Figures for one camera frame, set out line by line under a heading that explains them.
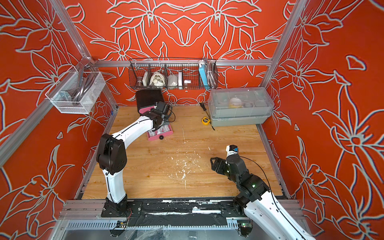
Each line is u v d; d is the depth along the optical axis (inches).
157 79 35.6
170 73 39.6
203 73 33.3
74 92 30.6
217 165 26.3
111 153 20.2
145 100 41.7
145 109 38.2
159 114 28.2
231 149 26.4
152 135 38.6
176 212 28.7
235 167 21.1
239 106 38.3
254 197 19.3
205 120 42.6
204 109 46.3
